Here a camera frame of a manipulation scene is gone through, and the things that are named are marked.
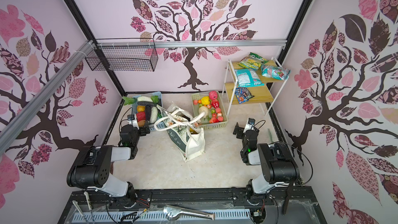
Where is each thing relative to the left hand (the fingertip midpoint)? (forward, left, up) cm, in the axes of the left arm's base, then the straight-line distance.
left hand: (141, 122), depth 94 cm
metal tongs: (-46, -25, -1) cm, 52 cm away
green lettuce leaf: (+17, +12, +2) cm, 21 cm away
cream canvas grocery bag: (-10, -29, +8) cm, 32 cm away
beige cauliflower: (+12, -39, -2) cm, 41 cm away
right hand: (-1, -65, +2) cm, 65 cm away
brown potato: (+2, +1, -3) cm, 3 cm away
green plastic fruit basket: (+15, -43, -5) cm, 46 cm away
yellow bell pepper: (+13, +4, -2) cm, 14 cm away
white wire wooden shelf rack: (+16, -79, +9) cm, 81 cm away
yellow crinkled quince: (+21, -40, -3) cm, 46 cm away
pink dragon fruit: (+22, -46, +2) cm, 51 cm away
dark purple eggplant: (+9, -2, -2) cm, 10 cm away
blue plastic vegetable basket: (+25, -6, -1) cm, 25 cm away
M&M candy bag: (+15, -64, +10) cm, 67 cm away
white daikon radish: (+9, -5, -4) cm, 11 cm away
